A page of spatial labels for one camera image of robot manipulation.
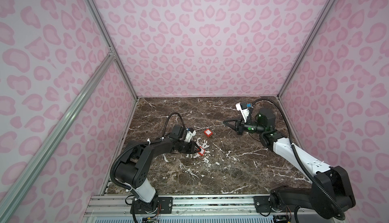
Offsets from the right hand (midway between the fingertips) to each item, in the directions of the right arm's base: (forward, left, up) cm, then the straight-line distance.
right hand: (226, 122), depth 73 cm
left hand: (-3, +13, -22) cm, 26 cm away
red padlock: (-4, +12, -25) cm, 27 cm away
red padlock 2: (+9, +8, -25) cm, 28 cm away
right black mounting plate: (-30, -17, -26) cm, 43 cm away
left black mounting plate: (-32, +31, -25) cm, 51 cm away
